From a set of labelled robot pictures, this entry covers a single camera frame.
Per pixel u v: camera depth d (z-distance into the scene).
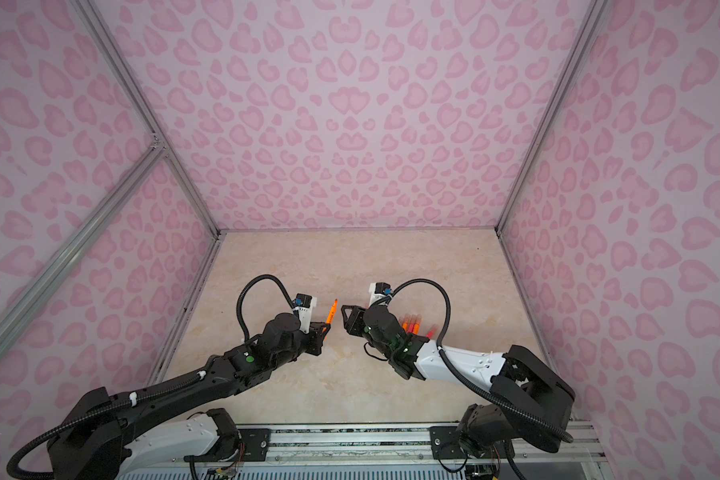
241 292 0.59
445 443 0.73
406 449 0.73
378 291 0.74
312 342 0.72
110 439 0.40
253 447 0.74
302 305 0.70
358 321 0.71
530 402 0.42
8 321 0.53
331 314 0.82
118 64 0.76
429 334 0.94
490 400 0.42
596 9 0.68
